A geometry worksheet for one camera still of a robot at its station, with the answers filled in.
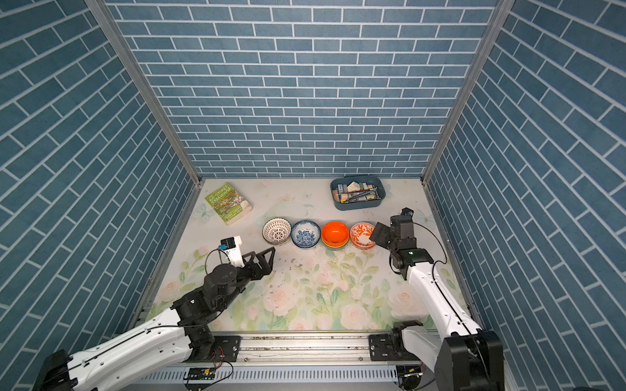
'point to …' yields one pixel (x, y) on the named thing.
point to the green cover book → (228, 204)
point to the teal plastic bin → (360, 178)
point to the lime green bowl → (336, 248)
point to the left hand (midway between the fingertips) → (274, 256)
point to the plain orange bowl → (335, 233)
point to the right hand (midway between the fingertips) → (386, 231)
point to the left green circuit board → (201, 374)
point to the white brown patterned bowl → (276, 230)
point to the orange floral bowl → (360, 234)
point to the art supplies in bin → (354, 191)
